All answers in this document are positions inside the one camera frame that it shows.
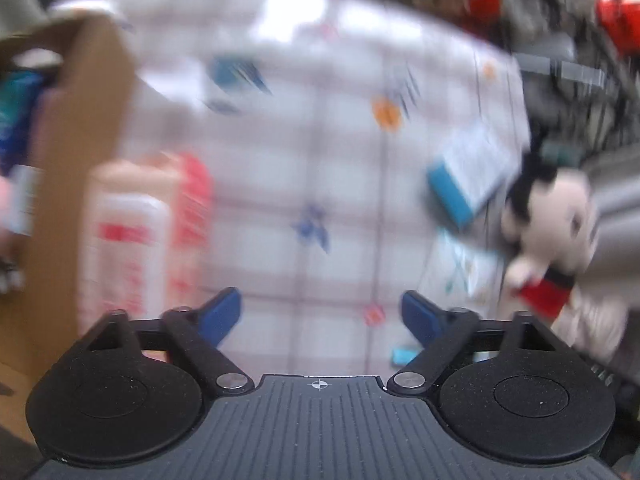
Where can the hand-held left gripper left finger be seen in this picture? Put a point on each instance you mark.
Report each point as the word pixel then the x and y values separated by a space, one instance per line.
pixel 222 317

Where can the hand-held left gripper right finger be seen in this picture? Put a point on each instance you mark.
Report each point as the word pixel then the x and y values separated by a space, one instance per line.
pixel 420 320

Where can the brown cardboard box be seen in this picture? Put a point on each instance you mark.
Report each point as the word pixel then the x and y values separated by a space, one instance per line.
pixel 65 185

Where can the pink cloth pad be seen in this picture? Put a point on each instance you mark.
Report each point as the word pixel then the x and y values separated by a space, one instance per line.
pixel 6 210

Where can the blue wipes pack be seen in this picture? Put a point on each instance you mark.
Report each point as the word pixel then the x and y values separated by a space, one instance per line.
pixel 17 115

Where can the pink wet wipes pack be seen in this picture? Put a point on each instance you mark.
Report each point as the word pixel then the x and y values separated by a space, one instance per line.
pixel 140 240

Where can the white teal wipes packet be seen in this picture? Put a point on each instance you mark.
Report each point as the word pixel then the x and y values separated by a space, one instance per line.
pixel 470 175

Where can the plush doll with red top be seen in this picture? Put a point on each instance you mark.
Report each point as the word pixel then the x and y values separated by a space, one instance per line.
pixel 555 215

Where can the checked tablecloth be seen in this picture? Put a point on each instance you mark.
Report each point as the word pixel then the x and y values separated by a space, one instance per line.
pixel 325 170

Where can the wheelchair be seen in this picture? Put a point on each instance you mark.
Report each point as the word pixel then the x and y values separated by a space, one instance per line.
pixel 575 75

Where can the red bag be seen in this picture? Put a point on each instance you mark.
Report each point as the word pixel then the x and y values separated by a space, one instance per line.
pixel 482 7

